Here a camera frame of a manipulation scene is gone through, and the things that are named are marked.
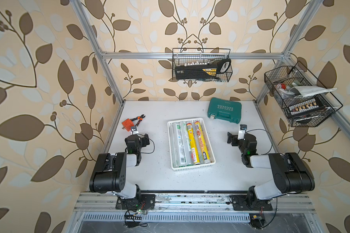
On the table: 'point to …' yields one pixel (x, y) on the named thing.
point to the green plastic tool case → (225, 109)
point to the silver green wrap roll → (179, 144)
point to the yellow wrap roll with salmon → (202, 142)
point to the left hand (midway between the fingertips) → (138, 134)
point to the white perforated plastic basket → (212, 161)
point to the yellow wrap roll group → (193, 143)
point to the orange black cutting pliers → (138, 117)
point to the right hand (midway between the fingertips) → (236, 132)
